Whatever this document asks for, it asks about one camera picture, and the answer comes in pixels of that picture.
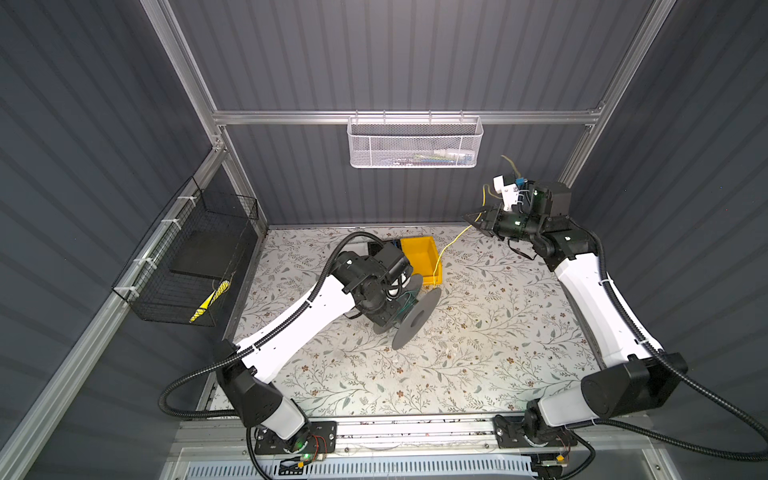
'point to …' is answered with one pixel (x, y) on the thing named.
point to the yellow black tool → (210, 300)
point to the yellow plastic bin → (423, 258)
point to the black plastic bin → (396, 243)
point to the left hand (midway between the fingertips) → (384, 313)
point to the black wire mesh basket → (200, 244)
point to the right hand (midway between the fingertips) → (466, 217)
